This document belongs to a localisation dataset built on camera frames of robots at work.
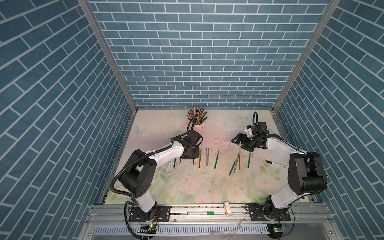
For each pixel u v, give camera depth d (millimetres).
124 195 492
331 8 711
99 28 783
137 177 453
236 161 930
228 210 727
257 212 737
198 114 994
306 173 462
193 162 875
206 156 945
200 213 739
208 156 950
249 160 935
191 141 709
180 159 915
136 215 721
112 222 731
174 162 915
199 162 912
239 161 930
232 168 892
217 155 956
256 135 798
